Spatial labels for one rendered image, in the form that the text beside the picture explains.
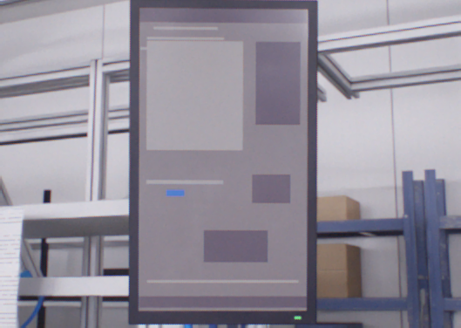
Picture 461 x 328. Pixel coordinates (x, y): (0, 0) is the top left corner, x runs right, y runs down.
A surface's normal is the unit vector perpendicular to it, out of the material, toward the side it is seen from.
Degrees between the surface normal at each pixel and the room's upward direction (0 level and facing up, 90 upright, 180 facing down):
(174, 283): 101
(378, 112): 90
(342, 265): 90
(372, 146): 90
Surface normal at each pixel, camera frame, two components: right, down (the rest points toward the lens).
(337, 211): -0.40, -0.18
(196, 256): 0.02, 0.00
